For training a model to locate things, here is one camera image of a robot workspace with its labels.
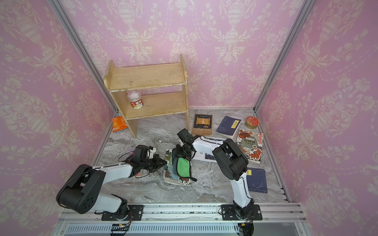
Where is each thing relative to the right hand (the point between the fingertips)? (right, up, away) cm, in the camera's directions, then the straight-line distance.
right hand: (176, 156), depth 93 cm
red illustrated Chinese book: (+50, +7, +7) cm, 51 cm away
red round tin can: (+55, +21, +16) cm, 61 cm away
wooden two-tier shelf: (-23, +45, +20) cm, 54 cm away
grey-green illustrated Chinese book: (-3, -9, -9) cm, 13 cm away
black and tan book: (+18, +19, +17) cm, 31 cm away
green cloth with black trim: (+4, -4, -7) cm, 9 cm away
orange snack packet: (-44, +20, +15) cm, 51 cm away
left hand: (-4, -3, -5) cm, 7 cm away
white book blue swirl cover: (+17, -1, +2) cm, 17 cm away
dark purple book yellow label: (+37, +18, +16) cm, 44 cm away
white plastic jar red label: (-25, +37, -2) cm, 45 cm away
